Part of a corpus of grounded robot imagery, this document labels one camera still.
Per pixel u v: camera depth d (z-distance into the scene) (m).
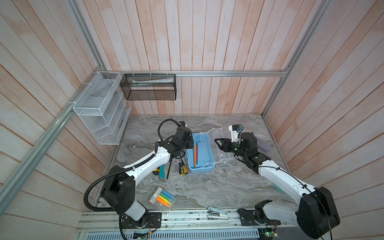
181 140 0.64
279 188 0.52
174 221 0.74
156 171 0.89
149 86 1.04
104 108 0.72
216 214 0.74
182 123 0.75
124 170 0.44
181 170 0.88
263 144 0.99
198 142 1.02
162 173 0.89
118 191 0.42
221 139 0.80
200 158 0.94
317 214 0.40
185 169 0.88
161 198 0.80
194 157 0.97
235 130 0.73
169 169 0.90
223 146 0.73
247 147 0.63
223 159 0.84
